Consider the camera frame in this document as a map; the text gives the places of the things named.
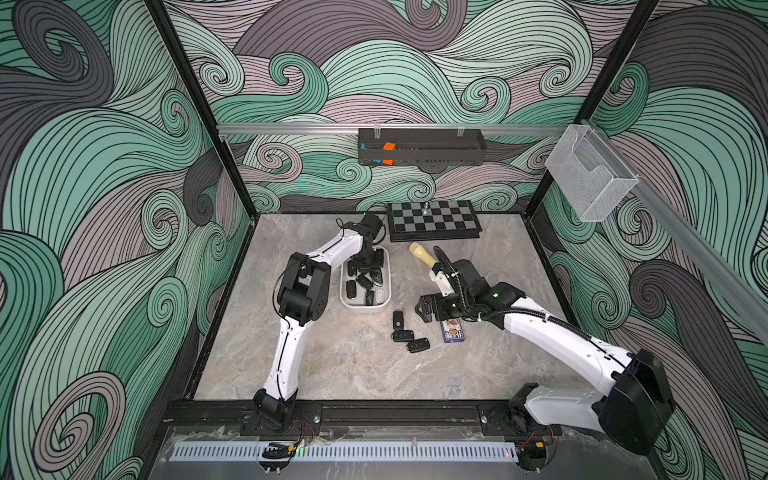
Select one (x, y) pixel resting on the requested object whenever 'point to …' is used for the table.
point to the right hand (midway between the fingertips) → (433, 306)
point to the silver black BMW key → (376, 276)
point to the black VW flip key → (398, 320)
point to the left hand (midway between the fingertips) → (377, 265)
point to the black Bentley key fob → (369, 300)
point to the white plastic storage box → (358, 291)
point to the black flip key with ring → (364, 281)
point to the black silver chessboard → (445, 220)
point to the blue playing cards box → (452, 331)
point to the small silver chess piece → (426, 211)
